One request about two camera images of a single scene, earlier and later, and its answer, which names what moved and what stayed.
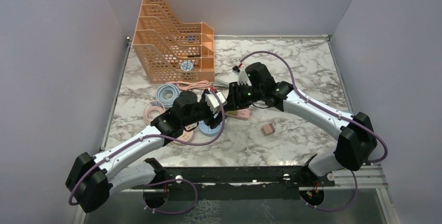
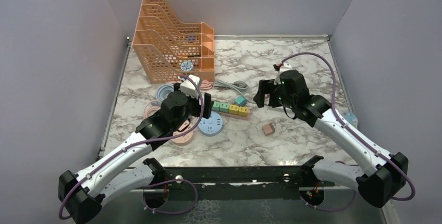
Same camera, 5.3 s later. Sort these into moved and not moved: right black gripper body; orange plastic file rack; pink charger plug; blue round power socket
Moved: right black gripper body
Not moved: pink charger plug; orange plastic file rack; blue round power socket
